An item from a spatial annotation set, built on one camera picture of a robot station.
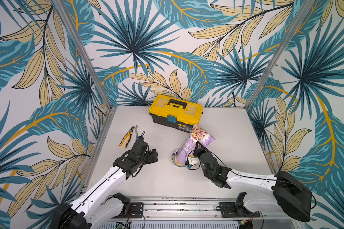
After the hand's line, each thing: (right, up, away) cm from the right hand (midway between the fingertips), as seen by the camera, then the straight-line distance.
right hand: (194, 144), depth 77 cm
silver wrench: (-38, +3, +26) cm, 46 cm away
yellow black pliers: (-43, +4, +25) cm, 50 cm away
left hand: (-24, -8, +4) cm, 26 cm away
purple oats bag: (+2, +5, +4) cm, 7 cm away
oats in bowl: (-8, -13, +10) cm, 18 cm away
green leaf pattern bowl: (-12, -11, +11) cm, 19 cm away
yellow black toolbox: (-9, +19, +18) cm, 27 cm away
